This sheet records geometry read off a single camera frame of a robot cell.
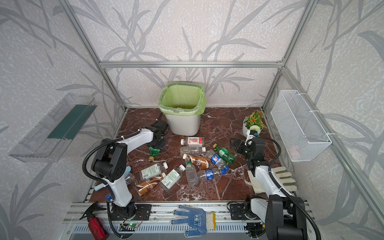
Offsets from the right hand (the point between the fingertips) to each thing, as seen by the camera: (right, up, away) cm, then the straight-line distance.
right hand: (236, 137), depth 88 cm
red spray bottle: (-68, -39, -21) cm, 81 cm away
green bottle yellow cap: (-5, -11, +1) cm, 12 cm away
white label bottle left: (-49, -19, -3) cm, 52 cm away
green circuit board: (-57, -42, -16) cm, 72 cm away
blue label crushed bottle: (-15, -20, -6) cm, 26 cm away
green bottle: (-51, -10, +6) cm, 53 cm away
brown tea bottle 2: (-50, -25, -11) cm, 57 cm away
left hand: (-48, -3, +8) cm, 49 cm away
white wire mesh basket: (+22, +5, -25) cm, 33 cm away
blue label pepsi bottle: (-13, -13, -1) cm, 18 cm away
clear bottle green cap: (-26, -21, -7) cm, 34 cm away
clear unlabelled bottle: (-27, -9, +8) cm, 29 cm away
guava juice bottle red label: (-26, -4, +9) cm, 28 cm away
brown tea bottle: (-23, -14, -3) cm, 27 cm away
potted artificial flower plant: (+12, +9, +4) cm, 15 cm away
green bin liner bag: (-34, +25, +15) cm, 45 cm away
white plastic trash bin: (-31, +7, +3) cm, 32 cm away
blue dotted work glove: (-23, -38, -16) cm, 47 cm away
